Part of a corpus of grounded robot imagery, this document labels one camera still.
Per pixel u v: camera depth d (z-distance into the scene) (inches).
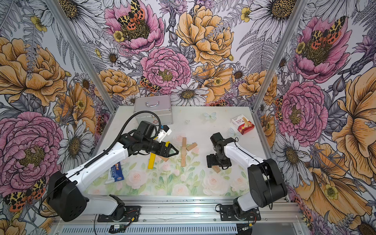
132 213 29.1
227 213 29.1
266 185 17.2
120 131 23.0
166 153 26.2
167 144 27.1
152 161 36.2
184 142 40.2
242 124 42.3
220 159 29.4
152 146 26.1
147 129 24.8
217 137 29.8
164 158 37.0
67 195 15.6
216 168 35.0
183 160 36.1
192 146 39.3
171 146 27.0
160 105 40.5
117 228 28.6
